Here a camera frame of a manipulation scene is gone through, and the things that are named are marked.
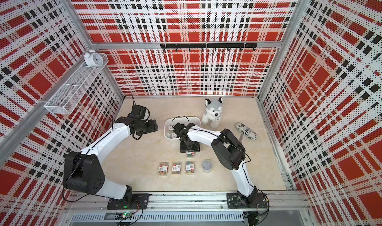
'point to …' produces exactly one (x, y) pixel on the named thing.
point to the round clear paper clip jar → (207, 166)
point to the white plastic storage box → (170, 122)
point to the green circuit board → (125, 216)
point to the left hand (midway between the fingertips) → (154, 128)
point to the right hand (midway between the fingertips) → (191, 149)
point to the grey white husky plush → (213, 112)
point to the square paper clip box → (190, 168)
